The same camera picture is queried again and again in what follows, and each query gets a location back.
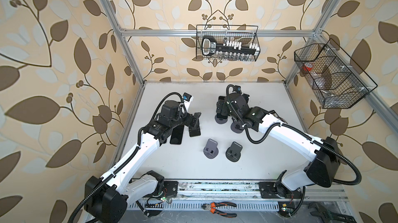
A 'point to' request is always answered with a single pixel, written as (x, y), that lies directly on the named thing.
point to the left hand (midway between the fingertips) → (190, 107)
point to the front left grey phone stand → (211, 150)
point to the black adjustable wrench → (329, 217)
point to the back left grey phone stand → (222, 121)
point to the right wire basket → (336, 80)
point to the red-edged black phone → (176, 135)
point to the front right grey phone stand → (233, 153)
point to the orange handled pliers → (211, 207)
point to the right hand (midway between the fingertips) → (224, 105)
